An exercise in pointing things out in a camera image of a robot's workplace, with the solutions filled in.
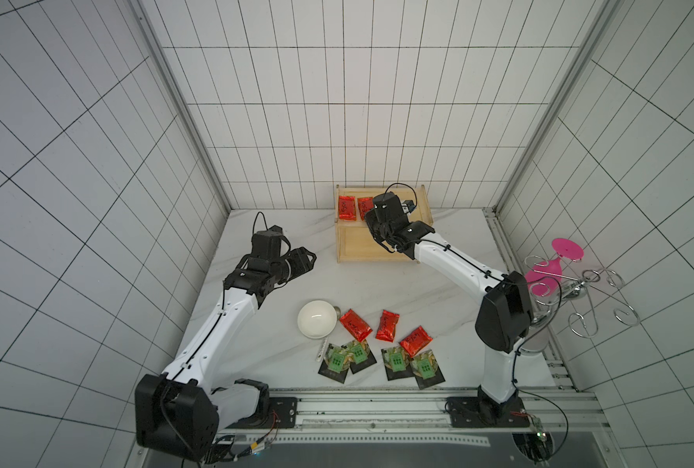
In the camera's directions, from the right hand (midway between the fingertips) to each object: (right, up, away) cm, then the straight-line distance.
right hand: (350, 214), depth 86 cm
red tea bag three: (+11, -34, -1) cm, 36 cm away
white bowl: (-10, -32, +1) cm, 34 cm away
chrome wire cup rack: (+52, -18, -20) cm, 59 cm away
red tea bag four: (+2, -34, +1) cm, 34 cm away
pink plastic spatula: (+47, -16, -17) cm, 53 cm away
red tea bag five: (+19, -37, -4) cm, 42 cm away
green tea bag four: (+21, -44, -7) cm, 49 cm away
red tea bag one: (-1, +2, +3) cm, 4 cm away
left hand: (-12, -15, -6) cm, 20 cm away
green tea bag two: (+2, -41, -4) cm, 41 cm away
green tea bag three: (+13, -43, -5) cm, 45 cm away
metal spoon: (-8, -40, -3) cm, 40 cm away
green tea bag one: (-4, -43, -5) cm, 43 cm away
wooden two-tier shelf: (+2, -9, +19) cm, 21 cm away
